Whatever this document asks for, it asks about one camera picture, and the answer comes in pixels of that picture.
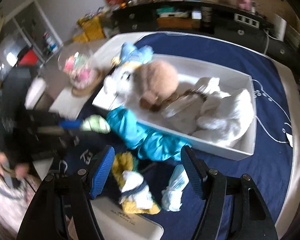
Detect yellow and white sock bundle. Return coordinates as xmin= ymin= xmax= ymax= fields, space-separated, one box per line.
xmin=111 ymin=152 xmax=161 ymax=215

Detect teal satin cloth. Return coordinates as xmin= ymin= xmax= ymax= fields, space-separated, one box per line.
xmin=106 ymin=106 xmax=188 ymax=161

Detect light green cloth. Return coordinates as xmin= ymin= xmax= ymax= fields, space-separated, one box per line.
xmin=80 ymin=115 xmax=111 ymax=134

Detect white knitted cloth with beads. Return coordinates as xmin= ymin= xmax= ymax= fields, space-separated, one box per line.
xmin=161 ymin=89 xmax=208 ymax=135

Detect person's left hand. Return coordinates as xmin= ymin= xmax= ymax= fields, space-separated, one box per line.
xmin=0 ymin=152 xmax=30 ymax=179

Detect light blue white sock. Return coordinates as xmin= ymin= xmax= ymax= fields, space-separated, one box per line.
xmin=161 ymin=164 xmax=189 ymax=212

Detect fluffy white plush cloth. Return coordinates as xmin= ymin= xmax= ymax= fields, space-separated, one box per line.
xmin=192 ymin=77 xmax=255 ymax=147

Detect white plush with blue hat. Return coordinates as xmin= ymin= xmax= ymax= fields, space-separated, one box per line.
xmin=103 ymin=42 xmax=154 ymax=110

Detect glass dome with pink roses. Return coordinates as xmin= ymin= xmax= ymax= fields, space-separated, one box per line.
xmin=58 ymin=44 xmax=103 ymax=97

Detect tan plush toy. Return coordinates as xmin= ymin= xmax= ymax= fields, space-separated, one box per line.
xmin=134 ymin=60 xmax=179 ymax=112

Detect yellow plastic crates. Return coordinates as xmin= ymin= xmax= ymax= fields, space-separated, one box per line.
xmin=72 ymin=16 xmax=106 ymax=42

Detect white rectangular storage box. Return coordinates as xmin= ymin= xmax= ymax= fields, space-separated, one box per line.
xmin=93 ymin=54 xmax=256 ymax=160

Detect black TV cabinet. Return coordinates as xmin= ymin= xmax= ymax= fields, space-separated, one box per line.
xmin=113 ymin=1 xmax=300 ymax=67

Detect white humidifier appliance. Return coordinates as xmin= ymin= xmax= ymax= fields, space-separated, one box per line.
xmin=274 ymin=15 xmax=287 ymax=41

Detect pink plush on cabinet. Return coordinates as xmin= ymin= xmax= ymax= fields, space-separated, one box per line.
xmin=237 ymin=0 xmax=251 ymax=11

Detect white power cable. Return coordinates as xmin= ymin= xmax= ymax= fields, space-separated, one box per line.
xmin=263 ymin=28 xmax=278 ymax=55

